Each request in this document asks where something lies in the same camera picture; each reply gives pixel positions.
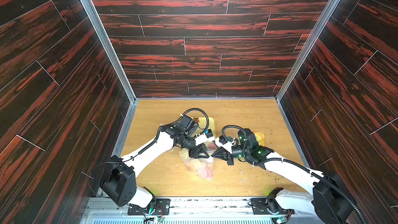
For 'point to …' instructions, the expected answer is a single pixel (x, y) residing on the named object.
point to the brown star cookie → (196, 119)
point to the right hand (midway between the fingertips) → (214, 151)
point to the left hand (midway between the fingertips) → (207, 153)
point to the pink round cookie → (204, 172)
